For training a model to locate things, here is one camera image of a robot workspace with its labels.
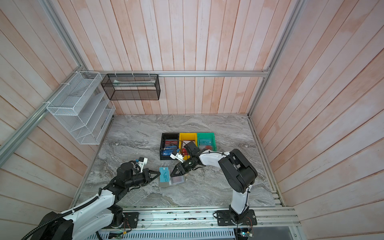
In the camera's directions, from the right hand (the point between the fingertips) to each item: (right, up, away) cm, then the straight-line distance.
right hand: (173, 175), depth 84 cm
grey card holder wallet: (+1, -4, +2) cm, 4 cm away
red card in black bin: (-2, +17, +18) cm, 25 cm away
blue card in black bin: (-6, +11, +14) cm, 19 cm away
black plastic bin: (-4, +17, +17) cm, 24 cm away
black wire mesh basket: (-31, +57, +20) cm, 68 cm away
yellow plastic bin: (+6, +20, +15) cm, 26 cm away
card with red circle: (+22, +14, +14) cm, 30 cm away
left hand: (-7, 0, -4) cm, 8 cm away
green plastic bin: (+21, +18, +18) cm, 33 cm away
